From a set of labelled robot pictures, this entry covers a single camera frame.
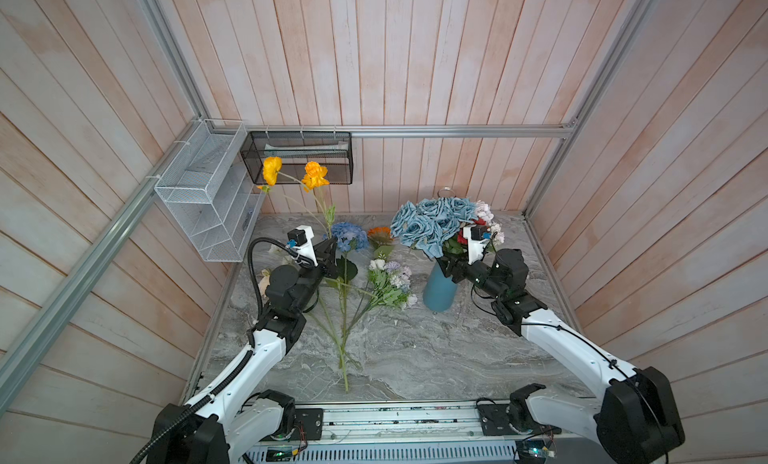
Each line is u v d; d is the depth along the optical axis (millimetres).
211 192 698
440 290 855
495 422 730
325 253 669
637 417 398
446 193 1109
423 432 730
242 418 544
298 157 882
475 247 686
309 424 731
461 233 686
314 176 610
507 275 591
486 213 735
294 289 556
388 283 923
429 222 671
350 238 974
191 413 400
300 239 605
